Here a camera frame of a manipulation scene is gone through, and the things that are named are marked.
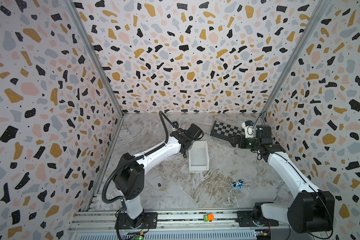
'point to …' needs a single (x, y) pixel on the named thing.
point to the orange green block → (209, 217)
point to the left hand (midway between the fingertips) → (186, 138)
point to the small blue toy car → (238, 184)
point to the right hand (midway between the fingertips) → (235, 135)
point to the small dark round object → (159, 185)
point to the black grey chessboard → (224, 130)
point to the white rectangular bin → (198, 156)
